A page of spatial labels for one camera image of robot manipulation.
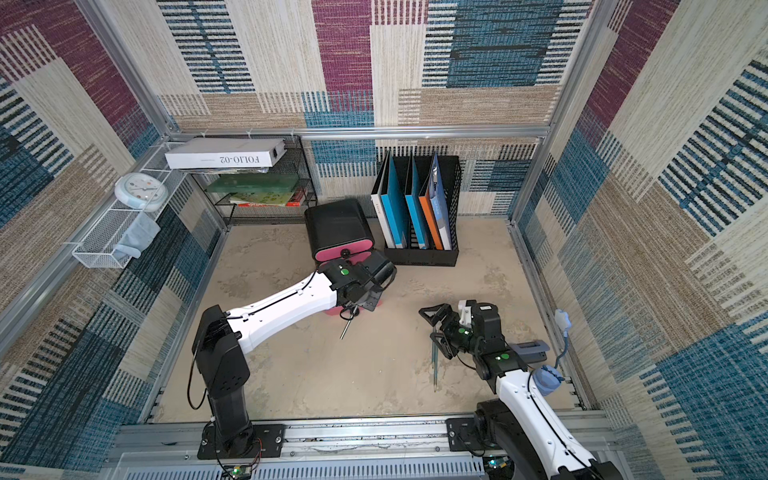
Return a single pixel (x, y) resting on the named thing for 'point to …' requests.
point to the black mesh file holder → (409, 254)
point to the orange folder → (427, 205)
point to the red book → (295, 200)
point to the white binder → (379, 209)
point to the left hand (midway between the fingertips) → (367, 291)
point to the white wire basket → (114, 240)
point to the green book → (255, 186)
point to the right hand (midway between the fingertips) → (424, 318)
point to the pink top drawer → (342, 249)
